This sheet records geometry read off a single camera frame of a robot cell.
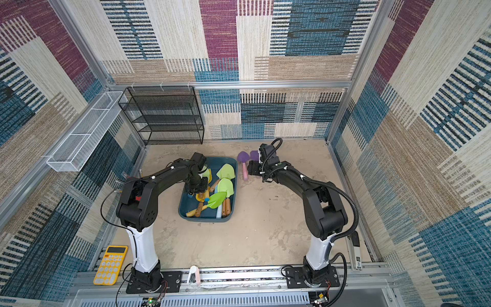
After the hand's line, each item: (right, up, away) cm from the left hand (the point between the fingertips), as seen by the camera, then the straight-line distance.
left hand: (204, 190), depth 98 cm
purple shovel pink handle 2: (+26, +18, +14) cm, 34 cm away
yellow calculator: (-33, -28, -22) cm, 48 cm away
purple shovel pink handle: (+19, +17, +12) cm, 28 cm away
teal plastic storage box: (+7, -6, -4) cm, 10 cm away
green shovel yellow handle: (-4, -9, -9) cm, 13 cm away
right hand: (+26, +10, -2) cm, 28 cm away
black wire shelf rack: (-25, +40, +12) cm, 49 cm away
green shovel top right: (+10, +9, +7) cm, 16 cm away
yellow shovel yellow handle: (+2, -2, -4) cm, 5 cm away
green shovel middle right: (+11, +3, -2) cm, 11 cm away
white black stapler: (+64, -21, -22) cm, 70 cm away
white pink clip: (+1, -29, -23) cm, 37 cm away
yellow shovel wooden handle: (0, -7, -10) cm, 13 cm away
